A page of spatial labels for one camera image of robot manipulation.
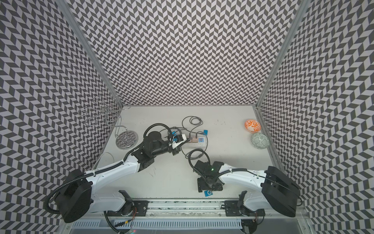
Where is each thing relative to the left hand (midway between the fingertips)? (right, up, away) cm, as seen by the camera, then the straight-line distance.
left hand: (187, 139), depth 76 cm
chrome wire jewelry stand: (-63, +16, +36) cm, 74 cm away
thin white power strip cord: (-59, -15, +17) cm, 63 cm away
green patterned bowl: (+48, -4, +20) cm, 52 cm away
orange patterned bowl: (+45, +6, +26) cm, 52 cm away
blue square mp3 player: (+12, +1, +26) cm, 29 cm away
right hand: (+11, -29, +2) cm, 31 cm away
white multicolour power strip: (+9, -5, +18) cm, 20 cm away
